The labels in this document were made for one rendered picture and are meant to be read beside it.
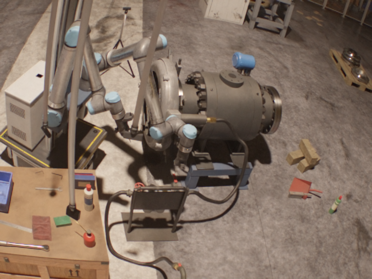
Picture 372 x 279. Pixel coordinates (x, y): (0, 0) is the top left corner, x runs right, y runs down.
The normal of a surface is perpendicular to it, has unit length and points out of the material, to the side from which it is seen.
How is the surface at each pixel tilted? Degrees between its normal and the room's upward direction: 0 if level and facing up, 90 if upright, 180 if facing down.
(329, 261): 0
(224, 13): 90
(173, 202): 90
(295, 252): 0
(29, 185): 0
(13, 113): 90
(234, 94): 33
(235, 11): 90
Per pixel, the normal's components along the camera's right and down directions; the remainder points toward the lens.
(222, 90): 0.29, -0.34
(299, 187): 0.22, -0.73
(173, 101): 0.28, 0.06
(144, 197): 0.21, 0.68
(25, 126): -0.33, 0.57
